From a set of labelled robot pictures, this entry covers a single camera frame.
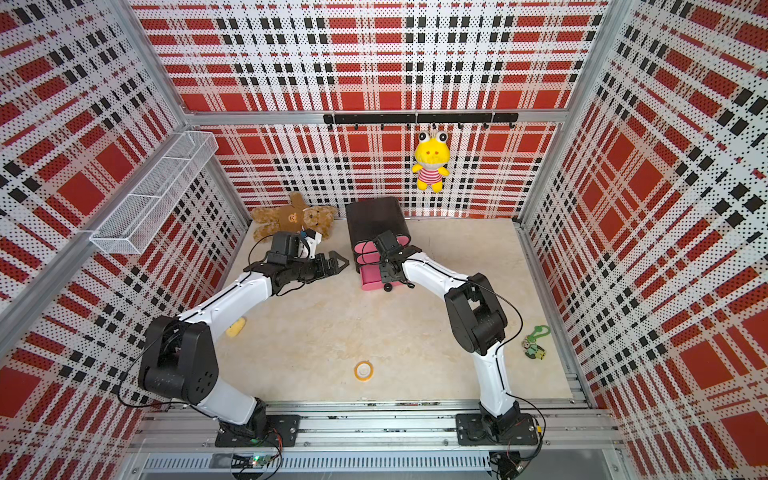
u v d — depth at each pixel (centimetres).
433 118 89
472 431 72
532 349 86
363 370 84
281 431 74
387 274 88
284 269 68
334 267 79
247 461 70
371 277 100
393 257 72
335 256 81
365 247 91
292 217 112
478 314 55
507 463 68
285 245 69
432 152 91
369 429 75
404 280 70
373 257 93
